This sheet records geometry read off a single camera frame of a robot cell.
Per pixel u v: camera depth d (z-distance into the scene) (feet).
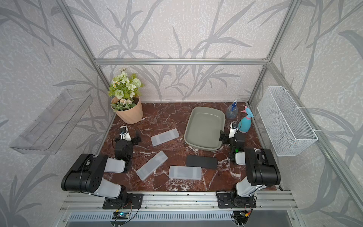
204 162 2.92
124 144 2.32
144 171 2.71
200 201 2.49
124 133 2.47
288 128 1.97
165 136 3.24
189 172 2.70
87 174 1.50
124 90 2.92
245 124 3.02
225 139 2.77
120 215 2.32
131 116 3.24
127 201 2.34
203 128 3.36
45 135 2.11
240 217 2.32
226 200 2.41
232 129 2.71
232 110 3.32
